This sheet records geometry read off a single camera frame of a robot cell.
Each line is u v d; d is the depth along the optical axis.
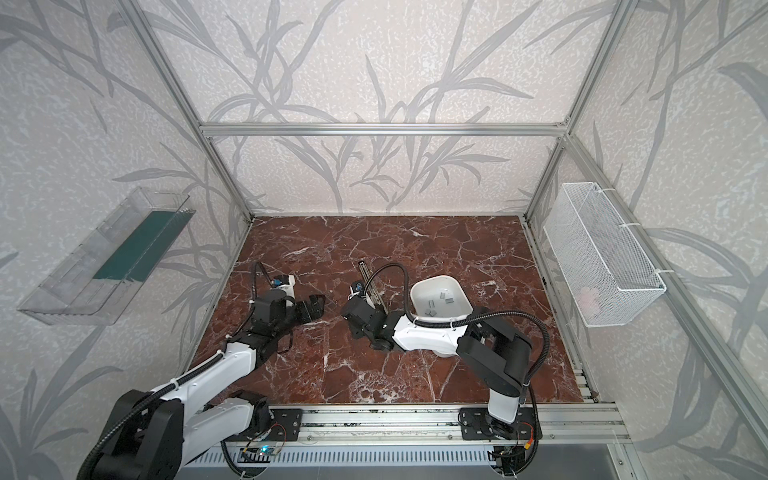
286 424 0.73
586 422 0.75
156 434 0.40
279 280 0.78
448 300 0.97
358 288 0.76
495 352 0.46
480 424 0.72
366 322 0.65
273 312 0.67
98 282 0.63
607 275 0.61
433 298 0.96
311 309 0.79
